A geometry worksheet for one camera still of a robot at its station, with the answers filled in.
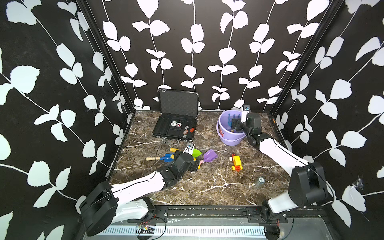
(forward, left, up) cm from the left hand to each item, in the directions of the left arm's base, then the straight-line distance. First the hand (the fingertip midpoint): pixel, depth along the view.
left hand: (192, 152), depth 82 cm
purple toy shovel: (+4, -11, -13) cm, 18 cm away
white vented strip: (-36, -21, -13) cm, 43 cm away
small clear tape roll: (-15, -37, -7) cm, 41 cm away
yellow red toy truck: (-3, -27, -8) cm, 28 cm away
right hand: (+19, -29, +10) cm, 36 cm away
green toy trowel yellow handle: (+7, -3, -13) cm, 15 cm away
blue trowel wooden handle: (+2, +15, -9) cm, 18 cm away
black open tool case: (+36, +11, -12) cm, 40 cm away
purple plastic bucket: (+12, -23, -3) cm, 26 cm away
